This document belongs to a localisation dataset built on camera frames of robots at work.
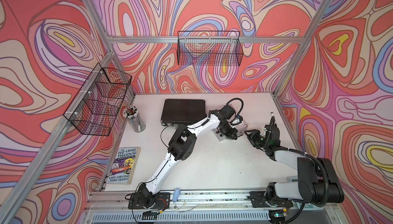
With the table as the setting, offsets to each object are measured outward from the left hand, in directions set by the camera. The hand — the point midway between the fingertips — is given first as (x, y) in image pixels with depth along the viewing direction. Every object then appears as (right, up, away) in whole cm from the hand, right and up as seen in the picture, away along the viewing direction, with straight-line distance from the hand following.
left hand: (238, 138), depth 91 cm
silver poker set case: (+1, +6, +4) cm, 7 cm away
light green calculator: (+27, -28, -20) cm, 44 cm away
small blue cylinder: (-35, -24, -18) cm, 46 cm away
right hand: (+5, +1, +1) cm, 5 cm away
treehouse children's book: (-64, -14, -9) cm, 66 cm away
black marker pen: (+29, +13, +16) cm, 35 cm away
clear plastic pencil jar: (-63, +15, -4) cm, 65 cm away
